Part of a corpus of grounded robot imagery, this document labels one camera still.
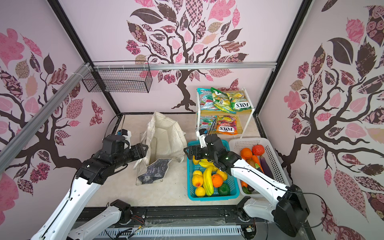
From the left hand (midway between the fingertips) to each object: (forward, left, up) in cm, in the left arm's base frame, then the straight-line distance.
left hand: (143, 151), depth 71 cm
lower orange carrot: (-10, -52, -18) cm, 56 cm away
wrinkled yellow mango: (+4, -26, -20) cm, 33 cm away
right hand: (+4, -23, -3) cm, 24 cm away
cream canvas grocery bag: (+19, -6, -18) cm, 27 cm away
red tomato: (+10, -65, -16) cm, 67 cm away
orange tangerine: (+8, -58, -17) cm, 61 cm away
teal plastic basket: (-9, -38, -15) cm, 42 cm away
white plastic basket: (+14, -52, -18) cm, 57 cm away
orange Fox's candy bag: (+20, -45, -4) cm, 49 cm away
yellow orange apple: (-9, -27, -15) cm, 32 cm away
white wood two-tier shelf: (+17, -42, +10) cm, 46 cm away
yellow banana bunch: (-10, -32, -14) cm, 37 cm away
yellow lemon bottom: (-14, -28, -19) cm, 37 cm away
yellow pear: (-5, -42, -17) cm, 45 cm away
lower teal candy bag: (+23, -32, -5) cm, 40 cm away
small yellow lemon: (-4, -27, -19) cm, 33 cm away
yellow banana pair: (0, -35, -19) cm, 40 cm away
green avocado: (-13, -41, -18) cm, 47 cm away
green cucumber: (-13, -53, -20) cm, 58 cm away
